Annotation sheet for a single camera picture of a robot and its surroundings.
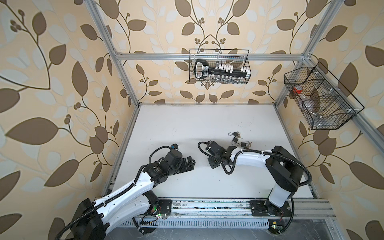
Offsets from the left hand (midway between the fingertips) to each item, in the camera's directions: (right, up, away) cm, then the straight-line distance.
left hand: (191, 163), depth 79 cm
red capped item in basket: (+64, +41, +9) cm, 77 cm away
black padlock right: (+34, +7, +18) cm, 39 cm away
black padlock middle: (+28, +9, +20) cm, 36 cm away
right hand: (+13, -3, +11) cm, 17 cm away
